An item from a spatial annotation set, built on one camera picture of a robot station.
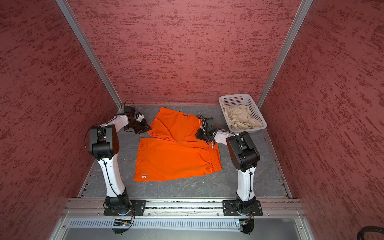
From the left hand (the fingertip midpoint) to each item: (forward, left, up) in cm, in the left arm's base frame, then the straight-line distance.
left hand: (150, 130), depth 103 cm
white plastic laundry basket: (+28, -71, +5) cm, 76 cm away
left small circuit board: (-53, +5, -5) cm, 54 cm away
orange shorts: (-14, -18, -3) cm, 23 cm away
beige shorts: (+11, -65, +1) cm, 66 cm away
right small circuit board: (-52, -56, -4) cm, 77 cm away
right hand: (-5, -33, -1) cm, 33 cm away
